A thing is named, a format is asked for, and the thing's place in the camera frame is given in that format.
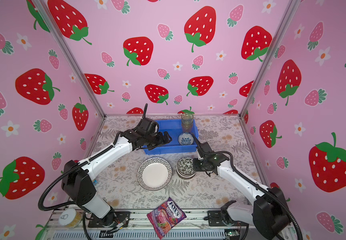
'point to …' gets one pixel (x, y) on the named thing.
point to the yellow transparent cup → (187, 125)
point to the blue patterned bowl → (186, 138)
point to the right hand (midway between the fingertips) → (194, 165)
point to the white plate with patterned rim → (154, 173)
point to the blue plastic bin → (174, 128)
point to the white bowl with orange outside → (185, 177)
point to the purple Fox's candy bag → (165, 217)
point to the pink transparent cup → (187, 127)
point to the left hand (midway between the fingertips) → (168, 140)
